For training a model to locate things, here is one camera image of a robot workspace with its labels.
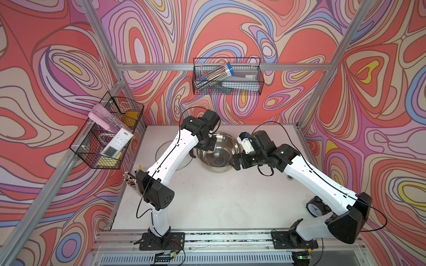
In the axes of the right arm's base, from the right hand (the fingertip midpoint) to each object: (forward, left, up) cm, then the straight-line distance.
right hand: (239, 164), depth 75 cm
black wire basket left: (+7, +59, +12) cm, 60 cm away
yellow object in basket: (+20, +51, +13) cm, 56 cm away
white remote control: (+5, +52, +12) cm, 54 cm away
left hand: (+9, +13, +3) cm, 16 cm away
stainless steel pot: (+23, +3, -15) cm, 28 cm away
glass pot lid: (+16, +29, -22) cm, 40 cm away
